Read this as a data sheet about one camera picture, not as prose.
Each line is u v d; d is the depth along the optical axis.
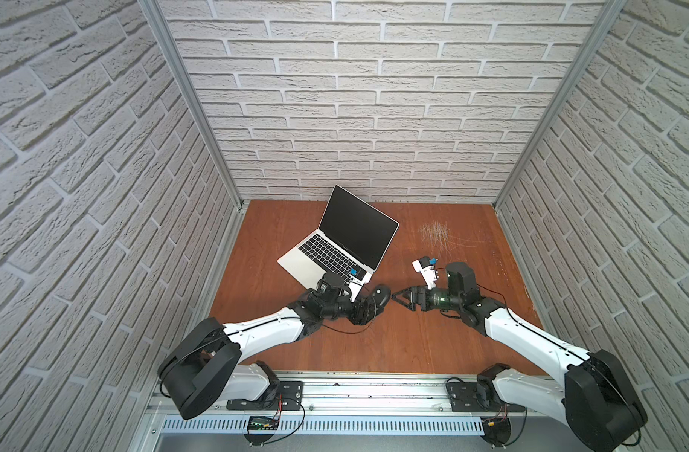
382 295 0.79
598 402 0.40
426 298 0.71
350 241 1.06
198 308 0.95
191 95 0.86
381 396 0.76
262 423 0.72
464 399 0.73
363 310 0.71
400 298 0.75
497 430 0.71
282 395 0.74
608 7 0.69
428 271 0.75
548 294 0.93
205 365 0.42
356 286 0.70
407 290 0.72
